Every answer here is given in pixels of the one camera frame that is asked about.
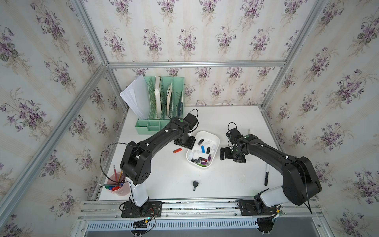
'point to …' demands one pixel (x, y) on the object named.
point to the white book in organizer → (157, 93)
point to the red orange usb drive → (177, 150)
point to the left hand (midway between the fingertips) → (189, 146)
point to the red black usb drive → (203, 159)
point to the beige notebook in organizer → (169, 93)
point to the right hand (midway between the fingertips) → (228, 158)
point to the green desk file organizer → (166, 97)
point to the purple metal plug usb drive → (209, 157)
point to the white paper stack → (136, 95)
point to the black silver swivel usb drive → (195, 160)
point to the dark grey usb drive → (201, 141)
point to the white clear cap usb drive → (191, 156)
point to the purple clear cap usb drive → (203, 163)
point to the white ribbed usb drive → (213, 147)
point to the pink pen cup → (118, 183)
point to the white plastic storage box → (205, 153)
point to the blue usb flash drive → (203, 149)
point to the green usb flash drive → (202, 165)
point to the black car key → (195, 183)
